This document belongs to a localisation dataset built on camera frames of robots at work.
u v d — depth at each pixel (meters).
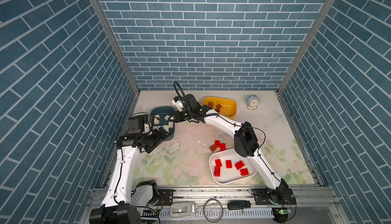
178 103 0.85
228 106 1.11
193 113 0.74
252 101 1.05
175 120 0.81
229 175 0.81
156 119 1.03
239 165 0.83
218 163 0.85
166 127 0.98
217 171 0.81
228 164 0.84
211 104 1.10
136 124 0.60
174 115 0.81
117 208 0.38
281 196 0.64
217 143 0.92
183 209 0.68
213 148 0.89
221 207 0.71
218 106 1.11
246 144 0.60
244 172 0.82
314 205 0.75
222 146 0.91
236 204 0.68
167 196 0.74
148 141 0.65
